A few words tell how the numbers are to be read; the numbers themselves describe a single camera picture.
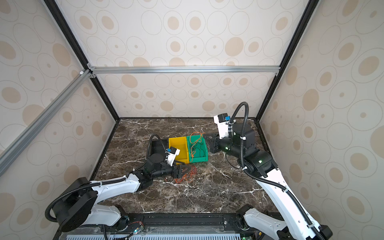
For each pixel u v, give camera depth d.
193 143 1.02
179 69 0.88
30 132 0.58
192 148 1.02
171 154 0.72
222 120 0.53
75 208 0.42
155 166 0.64
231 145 0.51
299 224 0.37
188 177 0.89
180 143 1.01
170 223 0.75
